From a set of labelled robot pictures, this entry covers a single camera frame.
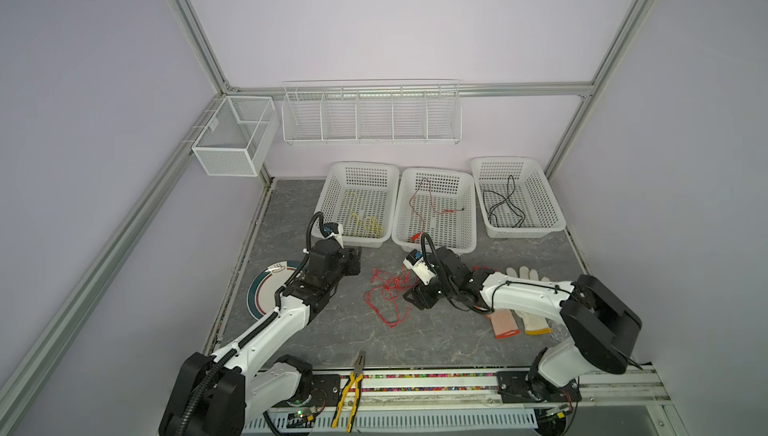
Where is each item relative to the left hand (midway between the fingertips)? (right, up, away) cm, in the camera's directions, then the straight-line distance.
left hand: (356, 252), depth 85 cm
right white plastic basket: (+58, +15, +27) cm, 66 cm away
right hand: (+16, -12, +1) cm, 20 cm away
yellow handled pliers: (+1, -30, -9) cm, 32 cm away
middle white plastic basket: (+28, +14, +27) cm, 42 cm away
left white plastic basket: (-2, +16, +30) cm, 34 cm away
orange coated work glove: (+42, -20, -1) cm, 47 cm away
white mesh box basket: (-43, +35, +14) cm, 57 cm away
